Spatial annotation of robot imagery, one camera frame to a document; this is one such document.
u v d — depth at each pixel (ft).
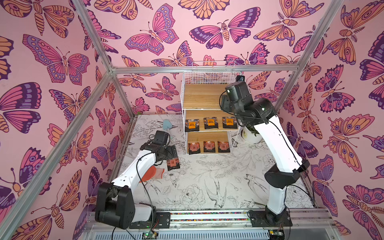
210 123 2.67
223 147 3.28
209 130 2.62
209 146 3.28
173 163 3.09
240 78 1.84
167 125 3.73
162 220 2.43
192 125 2.67
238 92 1.53
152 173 2.95
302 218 2.45
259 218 2.41
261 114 1.43
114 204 1.34
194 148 3.27
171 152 2.55
